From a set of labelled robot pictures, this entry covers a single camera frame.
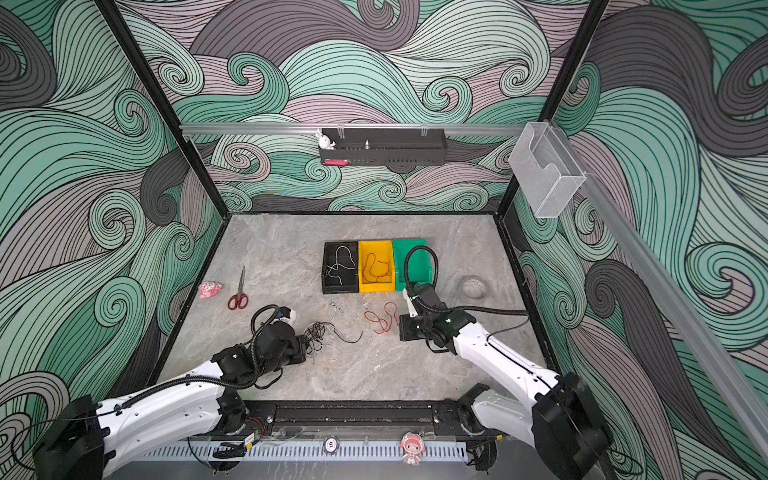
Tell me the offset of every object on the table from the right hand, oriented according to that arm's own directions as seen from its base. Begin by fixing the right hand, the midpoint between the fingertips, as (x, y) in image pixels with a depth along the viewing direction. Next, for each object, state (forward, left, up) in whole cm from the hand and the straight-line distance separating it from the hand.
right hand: (401, 326), depth 83 cm
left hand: (-4, +25, -3) cm, 26 cm away
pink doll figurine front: (-27, -2, -2) cm, 28 cm away
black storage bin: (+24, +20, -6) cm, 32 cm away
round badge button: (-27, +18, -5) cm, 33 cm away
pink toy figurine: (+13, +62, -3) cm, 63 cm away
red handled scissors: (+11, +52, -6) cm, 53 cm away
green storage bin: (+26, -8, -7) cm, 29 cm away
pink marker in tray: (+40, +20, +27) cm, 52 cm away
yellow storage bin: (+23, +8, -4) cm, 25 cm away
